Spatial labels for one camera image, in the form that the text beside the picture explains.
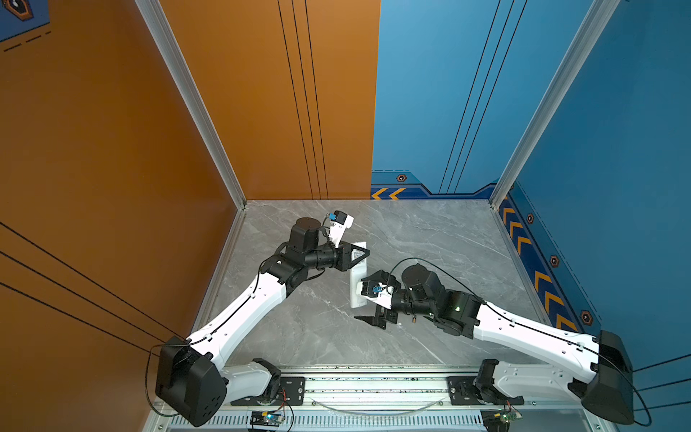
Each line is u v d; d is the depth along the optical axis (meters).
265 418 0.71
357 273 0.71
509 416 0.70
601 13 0.70
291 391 0.74
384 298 0.57
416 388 0.76
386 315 0.60
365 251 0.70
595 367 0.40
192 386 0.39
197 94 0.87
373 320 0.61
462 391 0.72
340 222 0.66
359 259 0.69
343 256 0.64
